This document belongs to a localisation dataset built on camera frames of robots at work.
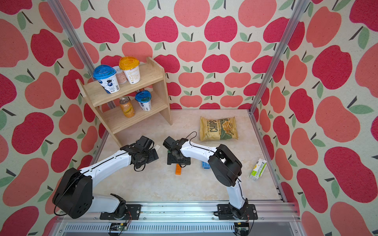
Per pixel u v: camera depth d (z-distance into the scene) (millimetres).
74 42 805
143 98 855
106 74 646
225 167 517
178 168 880
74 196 420
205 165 880
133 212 744
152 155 815
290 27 765
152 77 786
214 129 1005
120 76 722
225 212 734
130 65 681
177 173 874
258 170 841
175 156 764
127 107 821
